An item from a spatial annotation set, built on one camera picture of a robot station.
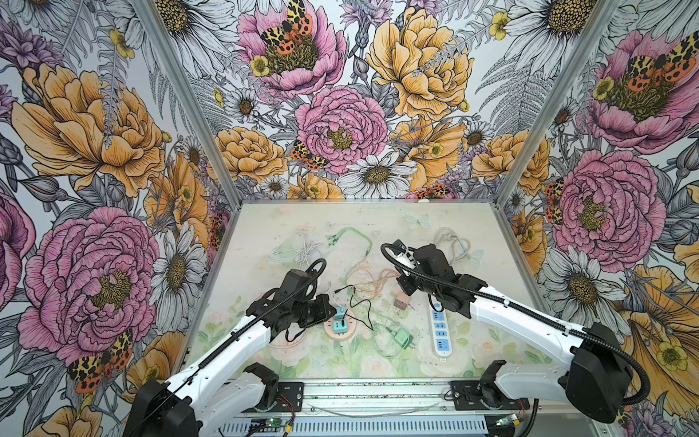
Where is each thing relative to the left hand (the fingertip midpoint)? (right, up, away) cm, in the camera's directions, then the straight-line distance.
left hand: (334, 319), depth 79 cm
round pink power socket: (-2, -4, +4) cm, 6 cm away
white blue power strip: (+32, -5, +4) cm, 32 cm away
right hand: (+19, +13, +3) cm, 23 cm away
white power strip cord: (+43, +24, +29) cm, 57 cm away
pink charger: (+21, +2, +12) cm, 25 cm away
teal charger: (+1, -2, 0) cm, 3 cm away
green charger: (+20, -7, +3) cm, 22 cm away
